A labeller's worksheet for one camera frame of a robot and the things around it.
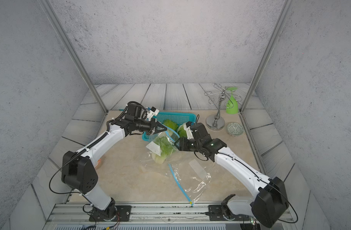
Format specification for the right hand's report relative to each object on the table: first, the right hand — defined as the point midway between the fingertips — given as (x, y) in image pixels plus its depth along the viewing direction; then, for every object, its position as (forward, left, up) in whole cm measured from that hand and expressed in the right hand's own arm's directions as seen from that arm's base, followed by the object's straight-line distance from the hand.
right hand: (178, 144), depth 76 cm
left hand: (+6, +6, +5) cm, 9 cm away
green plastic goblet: (+25, -32, +6) cm, 41 cm away
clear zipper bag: (+1, +14, -4) cm, 15 cm away
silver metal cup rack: (+32, -28, -20) cm, 47 cm away
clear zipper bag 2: (-7, -9, -21) cm, 24 cm away
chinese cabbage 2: (+17, -2, -12) cm, 21 cm away
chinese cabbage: (+24, +6, -13) cm, 28 cm away
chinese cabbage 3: (+1, +7, -5) cm, 8 cm away
